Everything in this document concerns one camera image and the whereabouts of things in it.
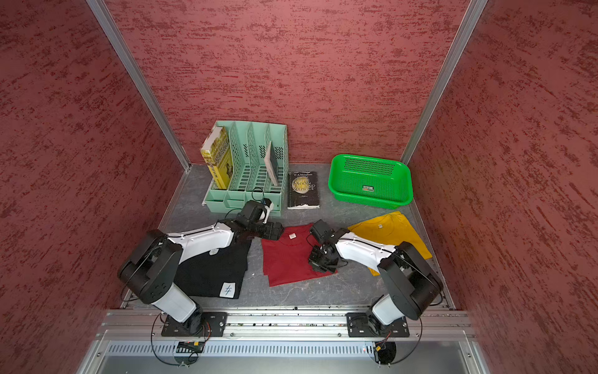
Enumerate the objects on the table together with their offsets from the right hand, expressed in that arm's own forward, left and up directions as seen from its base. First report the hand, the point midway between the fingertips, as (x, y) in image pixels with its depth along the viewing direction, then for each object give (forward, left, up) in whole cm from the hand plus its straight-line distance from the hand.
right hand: (314, 271), depth 85 cm
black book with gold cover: (+39, +4, 0) cm, 39 cm away
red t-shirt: (+4, +10, 0) cm, 11 cm away
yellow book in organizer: (+42, +39, +23) cm, 62 cm away
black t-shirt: (-1, +35, +1) cm, 35 cm away
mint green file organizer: (+46, +30, +1) cm, 55 cm away
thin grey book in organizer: (+44, +18, +14) cm, 49 cm away
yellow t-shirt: (+17, -35, -1) cm, 39 cm away
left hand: (+15, +16, +4) cm, 22 cm away
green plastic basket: (+44, -30, -1) cm, 53 cm away
